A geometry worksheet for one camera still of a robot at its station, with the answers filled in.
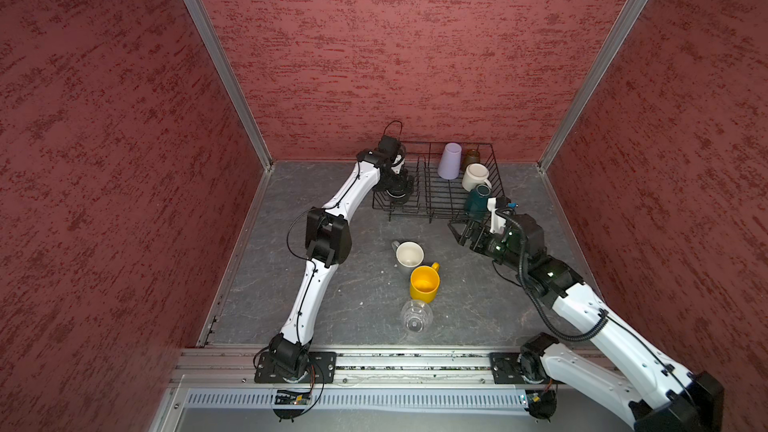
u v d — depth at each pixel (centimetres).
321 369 75
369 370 76
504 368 74
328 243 64
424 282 87
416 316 82
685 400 38
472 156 111
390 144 84
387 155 81
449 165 107
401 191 91
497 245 64
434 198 108
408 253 90
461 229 67
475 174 103
